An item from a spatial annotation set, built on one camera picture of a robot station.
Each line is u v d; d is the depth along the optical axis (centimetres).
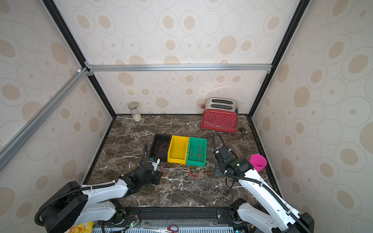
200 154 94
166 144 100
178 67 94
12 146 52
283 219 39
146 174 68
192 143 99
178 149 94
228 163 56
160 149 100
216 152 58
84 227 68
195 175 88
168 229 70
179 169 83
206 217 75
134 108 106
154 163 78
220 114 97
